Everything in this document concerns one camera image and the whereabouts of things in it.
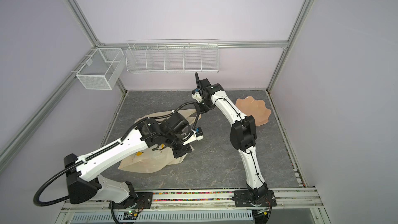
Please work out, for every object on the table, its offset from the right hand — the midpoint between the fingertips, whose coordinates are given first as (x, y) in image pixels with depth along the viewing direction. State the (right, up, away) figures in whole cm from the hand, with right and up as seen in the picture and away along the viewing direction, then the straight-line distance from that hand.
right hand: (199, 112), depth 92 cm
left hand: (-4, -16, -24) cm, 29 cm away
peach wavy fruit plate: (+39, +2, +16) cm, 42 cm away
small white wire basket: (-64, +27, +8) cm, 70 cm away
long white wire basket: (-17, +36, +7) cm, 41 cm away
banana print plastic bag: (-25, -22, -18) cm, 38 cm away
